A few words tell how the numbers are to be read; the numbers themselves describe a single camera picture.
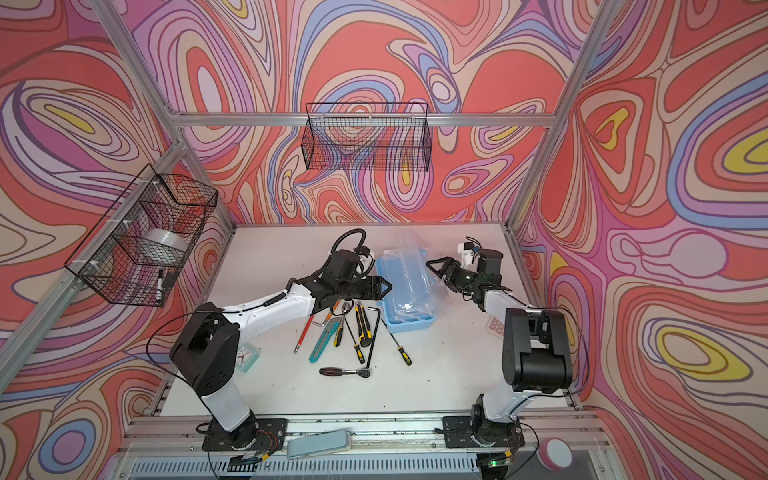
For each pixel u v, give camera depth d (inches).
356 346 34.8
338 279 26.7
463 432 28.8
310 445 27.8
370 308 37.7
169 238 28.9
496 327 35.8
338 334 35.6
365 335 35.0
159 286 28.3
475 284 29.9
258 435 28.4
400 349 34.7
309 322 36.6
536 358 18.3
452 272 31.7
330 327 36.0
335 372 32.4
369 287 29.7
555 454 26.2
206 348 18.1
